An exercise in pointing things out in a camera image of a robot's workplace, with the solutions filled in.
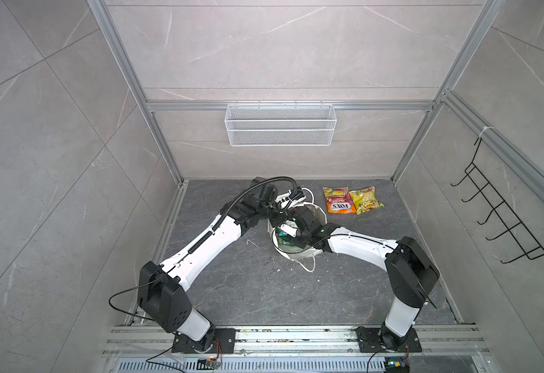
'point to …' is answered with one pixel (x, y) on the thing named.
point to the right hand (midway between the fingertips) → (296, 227)
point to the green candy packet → (284, 238)
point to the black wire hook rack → (532, 249)
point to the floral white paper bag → (302, 256)
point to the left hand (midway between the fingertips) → (293, 202)
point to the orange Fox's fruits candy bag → (339, 200)
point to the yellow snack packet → (365, 200)
